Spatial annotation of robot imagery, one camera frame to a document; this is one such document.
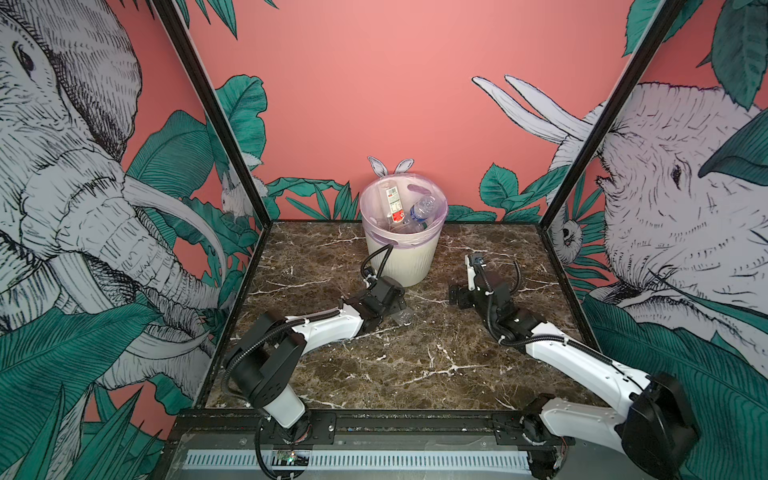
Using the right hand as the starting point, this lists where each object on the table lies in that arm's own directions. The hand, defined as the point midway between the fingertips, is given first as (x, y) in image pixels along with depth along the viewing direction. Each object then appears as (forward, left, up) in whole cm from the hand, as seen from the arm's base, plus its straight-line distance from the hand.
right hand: (460, 274), depth 82 cm
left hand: (0, +19, -11) cm, 21 cm away
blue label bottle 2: (-5, +16, -16) cm, 23 cm away
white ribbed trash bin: (+7, +14, -5) cm, 16 cm away
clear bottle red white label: (+22, +19, +7) cm, 30 cm away
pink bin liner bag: (+24, +26, -1) cm, 35 cm away
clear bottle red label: (+23, +14, -4) cm, 27 cm away
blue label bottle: (+19, +10, +7) cm, 23 cm away
